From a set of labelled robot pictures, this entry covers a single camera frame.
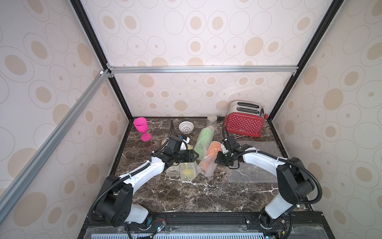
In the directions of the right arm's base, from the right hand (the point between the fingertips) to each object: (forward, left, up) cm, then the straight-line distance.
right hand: (220, 160), depth 91 cm
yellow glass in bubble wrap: (-10, +19, +4) cm, 22 cm away
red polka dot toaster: (+25, -17, +13) cm, 33 cm away
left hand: (-3, +13, +10) cm, 17 cm away
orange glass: (-5, +8, +3) cm, 10 cm away
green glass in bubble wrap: (+14, +10, +4) cm, 17 cm away
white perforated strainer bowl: (+29, +24, -2) cm, 38 cm away
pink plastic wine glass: (+16, +51, +13) cm, 55 cm away
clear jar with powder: (+25, +5, +10) cm, 28 cm away
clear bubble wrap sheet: (-6, -17, -5) cm, 19 cm away
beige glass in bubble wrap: (-10, +30, +25) cm, 40 cm away
